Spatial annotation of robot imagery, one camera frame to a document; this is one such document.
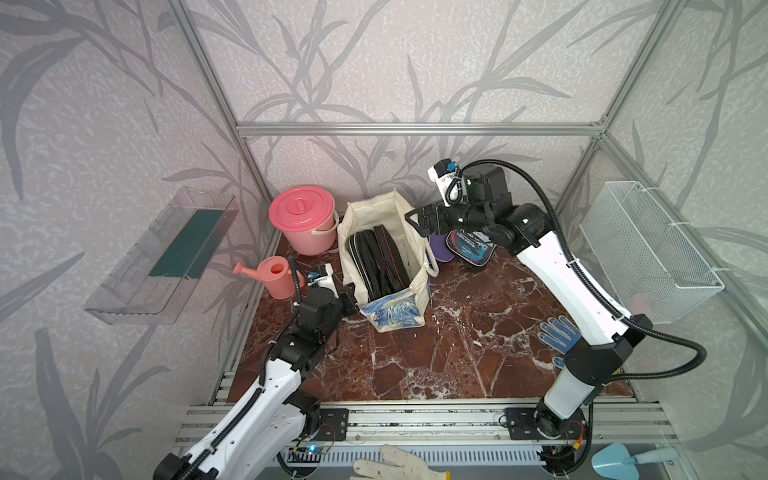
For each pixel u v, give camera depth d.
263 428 0.47
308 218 0.96
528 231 0.47
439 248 1.05
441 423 0.75
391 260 0.87
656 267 0.63
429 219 0.59
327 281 0.69
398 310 0.81
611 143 0.92
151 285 0.63
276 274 0.91
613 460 0.69
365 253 0.89
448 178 0.58
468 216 0.56
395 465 0.68
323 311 0.58
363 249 0.90
